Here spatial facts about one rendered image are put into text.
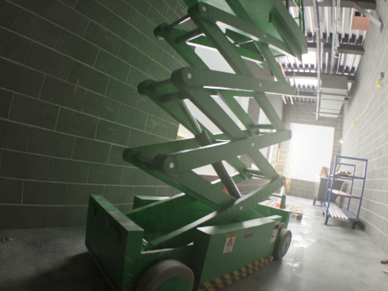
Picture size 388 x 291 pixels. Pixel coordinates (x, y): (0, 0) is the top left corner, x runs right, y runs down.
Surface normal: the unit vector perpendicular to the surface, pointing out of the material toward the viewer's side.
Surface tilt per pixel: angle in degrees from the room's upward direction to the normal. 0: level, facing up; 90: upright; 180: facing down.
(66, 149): 90
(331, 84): 90
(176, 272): 90
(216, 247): 90
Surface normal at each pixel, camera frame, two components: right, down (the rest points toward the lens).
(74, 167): 0.84, 0.12
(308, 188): -0.50, -0.16
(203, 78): 0.67, 0.07
